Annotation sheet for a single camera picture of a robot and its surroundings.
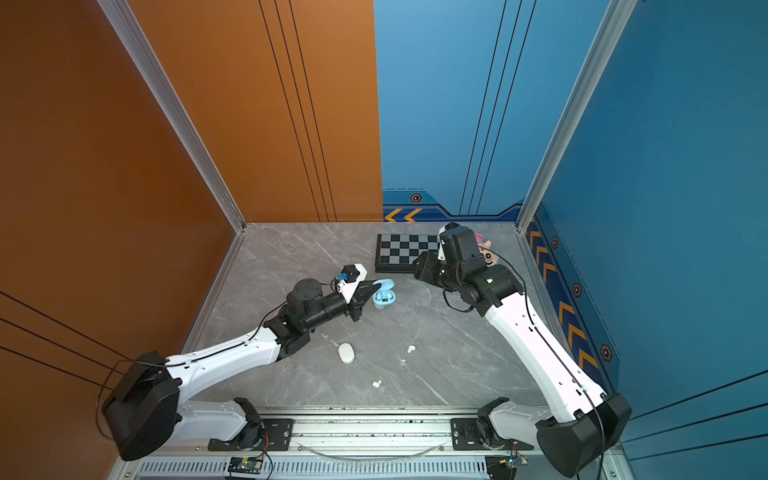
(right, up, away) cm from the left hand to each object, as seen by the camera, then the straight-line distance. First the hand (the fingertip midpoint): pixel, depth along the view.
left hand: (379, 282), depth 75 cm
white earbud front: (-1, -29, +6) cm, 29 cm away
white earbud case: (-10, -22, +11) cm, 26 cm away
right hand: (+9, +4, -2) cm, 10 cm away
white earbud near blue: (+9, -21, +12) cm, 26 cm away
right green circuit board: (+32, -42, -4) cm, 53 cm away
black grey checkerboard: (+4, +7, +32) cm, 33 cm away
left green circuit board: (-32, -44, -3) cm, 55 cm away
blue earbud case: (+1, -3, -1) cm, 4 cm away
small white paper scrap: (+6, -24, +12) cm, 28 cm away
